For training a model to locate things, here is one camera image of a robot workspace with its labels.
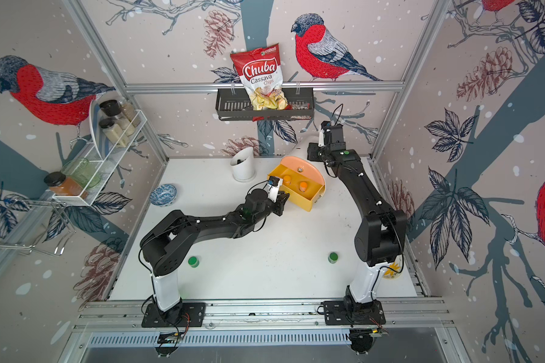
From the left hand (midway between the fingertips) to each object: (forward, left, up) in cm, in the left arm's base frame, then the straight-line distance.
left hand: (291, 190), depth 88 cm
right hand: (+14, -8, +10) cm, 19 cm away
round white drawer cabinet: (+15, -4, +8) cm, 17 cm away
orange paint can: (+8, +2, -3) cm, 9 cm away
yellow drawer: (-5, -5, +1) cm, 7 cm away
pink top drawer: (+7, -5, +6) cm, 10 cm away
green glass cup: (-7, +67, +20) cm, 70 cm away
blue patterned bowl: (+7, +59, -14) cm, 62 cm away
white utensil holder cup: (+15, +21, -2) cm, 26 cm away
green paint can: (-22, -16, -13) cm, 30 cm away
